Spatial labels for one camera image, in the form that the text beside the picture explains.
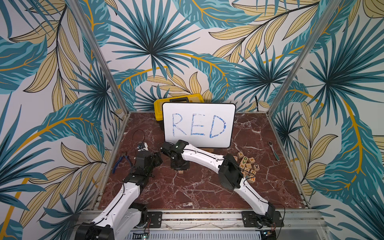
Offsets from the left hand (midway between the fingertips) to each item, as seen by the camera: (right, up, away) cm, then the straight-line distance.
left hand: (156, 155), depth 85 cm
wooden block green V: (+53, -4, +7) cm, 54 cm away
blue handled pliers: (-23, -1, +10) cm, 25 cm away
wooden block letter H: (+54, -13, -1) cm, 56 cm away
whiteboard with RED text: (+29, +18, +3) cm, 34 cm away
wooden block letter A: (+51, -1, +10) cm, 52 cm away
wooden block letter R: (+14, -10, +3) cm, 17 cm away
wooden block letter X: (+59, -8, +4) cm, 60 cm away
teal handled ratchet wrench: (+73, +5, +16) cm, 75 cm away
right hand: (+12, -8, +3) cm, 15 cm away
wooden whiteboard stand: (+32, +2, +7) cm, 33 cm away
